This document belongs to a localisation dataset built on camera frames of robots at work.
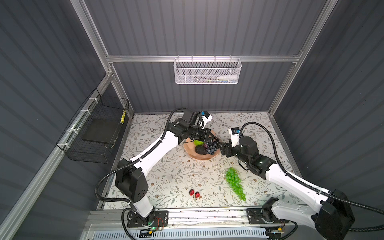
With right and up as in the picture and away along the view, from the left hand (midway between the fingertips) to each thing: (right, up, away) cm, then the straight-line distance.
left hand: (214, 136), depth 76 cm
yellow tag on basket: (-51, +10, +7) cm, 52 cm away
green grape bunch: (+11, -24, +7) cm, 27 cm away
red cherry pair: (-9, -32, +4) cm, 33 cm away
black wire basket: (-59, +3, -5) cm, 59 cm away
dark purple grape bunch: (-1, -6, +4) cm, 7 cm away
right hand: (+6, -4, +3) cm, 8 cm away
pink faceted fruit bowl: (-14, -9, +21) cm, 26 cm away
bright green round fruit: (-9, -6, +20) cm, 22 cm away
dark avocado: (-6, -10, +17) cm, 21 cm away
